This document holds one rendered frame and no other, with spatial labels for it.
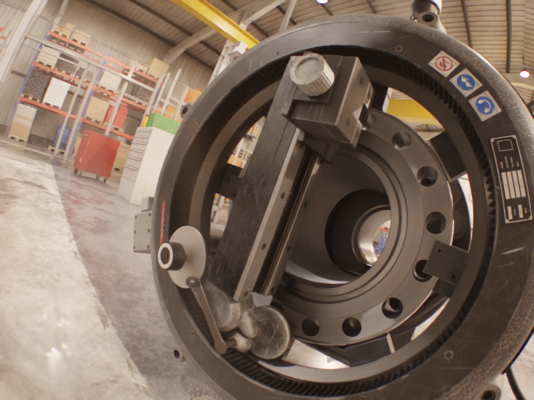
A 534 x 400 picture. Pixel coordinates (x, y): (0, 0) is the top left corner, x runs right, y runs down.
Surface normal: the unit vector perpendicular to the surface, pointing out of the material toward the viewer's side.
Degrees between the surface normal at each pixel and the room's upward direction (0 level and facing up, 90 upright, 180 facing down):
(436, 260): 90
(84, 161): 90
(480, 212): 102
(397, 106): 90
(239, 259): 90
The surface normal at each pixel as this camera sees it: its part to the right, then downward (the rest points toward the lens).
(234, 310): 0.20, -0.25
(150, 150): 0.71, 0.22
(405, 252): -0.55, -0.18
